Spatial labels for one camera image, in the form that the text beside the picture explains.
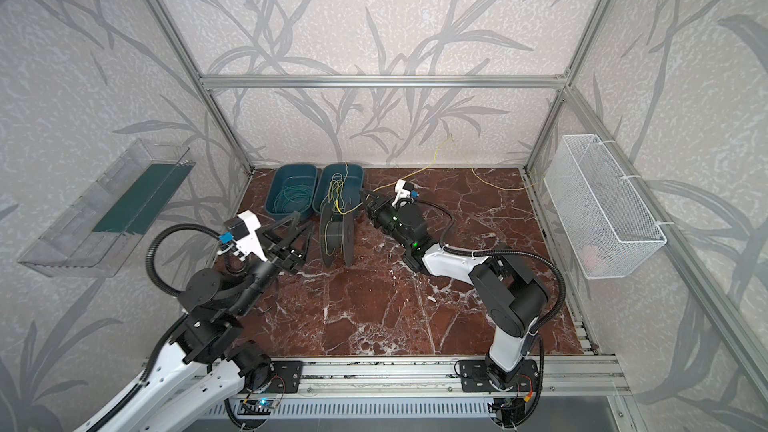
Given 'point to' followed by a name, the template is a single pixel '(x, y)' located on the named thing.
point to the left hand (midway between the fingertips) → (310, 213)
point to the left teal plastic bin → (290, 174)
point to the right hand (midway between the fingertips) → (357, 182)
